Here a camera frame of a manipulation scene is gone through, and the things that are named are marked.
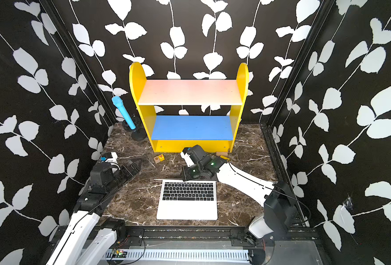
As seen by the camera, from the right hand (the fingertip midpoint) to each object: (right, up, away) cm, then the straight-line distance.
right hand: (178, 173), depth 77 cm
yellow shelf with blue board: (-7, +19, +14) cm, 24 cm away
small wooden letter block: (-15, +4, +22) cm, 27 cm away
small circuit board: (-26, -34, -6) cm, 43 cm away
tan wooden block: (+24, +7, +24) cm, 35 cm away
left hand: (-19, +6, -1) cm, 20 cm away
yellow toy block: (+25, +4, +26) cm, 37 cm away
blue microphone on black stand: (-30, +25, +18) cm, 43 cm away
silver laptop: (0, -15, +7) cm, 17 cm away
